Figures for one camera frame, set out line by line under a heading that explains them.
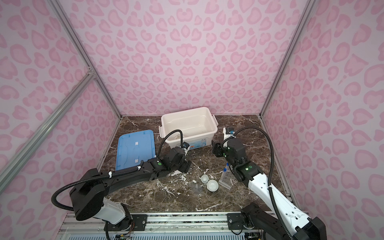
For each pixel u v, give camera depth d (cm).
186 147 74
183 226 72
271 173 51
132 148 101
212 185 84
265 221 54
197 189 83
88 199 42
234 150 54
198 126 110
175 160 64
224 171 75
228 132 64
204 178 86
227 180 85
